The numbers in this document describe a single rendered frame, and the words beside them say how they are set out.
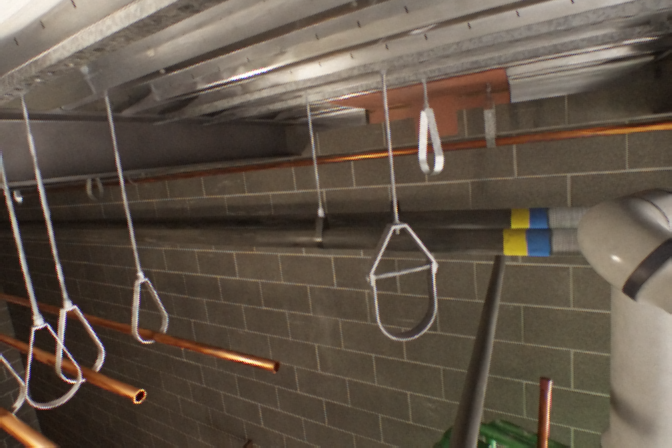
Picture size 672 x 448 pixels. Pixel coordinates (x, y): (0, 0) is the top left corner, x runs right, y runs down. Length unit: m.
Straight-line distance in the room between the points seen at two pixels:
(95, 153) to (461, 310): 1.74
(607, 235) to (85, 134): 1.43
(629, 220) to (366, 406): 2.09
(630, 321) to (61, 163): 1.53
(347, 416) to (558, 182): 1.90
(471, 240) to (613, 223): 0.43
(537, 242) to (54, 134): 1.44
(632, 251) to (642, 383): 0.33
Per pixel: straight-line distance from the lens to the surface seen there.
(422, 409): 2.37
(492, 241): 1.03
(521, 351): 2.04
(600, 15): 0.91
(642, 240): 0.68
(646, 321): 0.87
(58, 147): 1.39
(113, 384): 1.12
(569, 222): 1.31
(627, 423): 0.99
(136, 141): 1.51
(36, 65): 0.81
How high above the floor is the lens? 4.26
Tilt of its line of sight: 7 degrees down
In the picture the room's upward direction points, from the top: 7 degrees counter-clockwise
